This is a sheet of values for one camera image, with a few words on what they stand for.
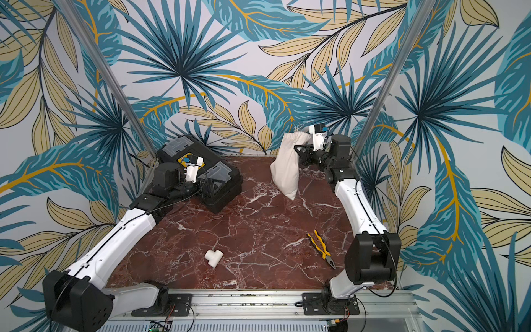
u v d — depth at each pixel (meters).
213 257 0.82
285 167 0.83
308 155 0.69
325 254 0.84
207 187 0.68
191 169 0.69
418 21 0.71
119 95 0.90
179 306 0.72
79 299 0.37
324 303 0.67
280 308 0.74
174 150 0.98
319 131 0.68
